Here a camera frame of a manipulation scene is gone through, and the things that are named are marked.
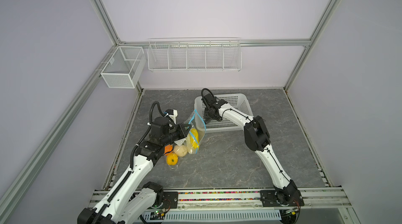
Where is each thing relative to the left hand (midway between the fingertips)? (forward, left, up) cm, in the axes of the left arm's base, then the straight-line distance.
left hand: (191, 128), depth 75 cm
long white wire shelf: (+52, -19, +6) cm, 56 cm away
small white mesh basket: (+44, +43, +3) cm, 62 cm away
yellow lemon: (-9, +12, -15) cm, 21 cm away
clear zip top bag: (+9, -2, -10) cm, 14 cm away
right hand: (+20, -10, -20) cm, 30 cm away
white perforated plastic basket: (+28, -30, -15) cm, 44 cm away
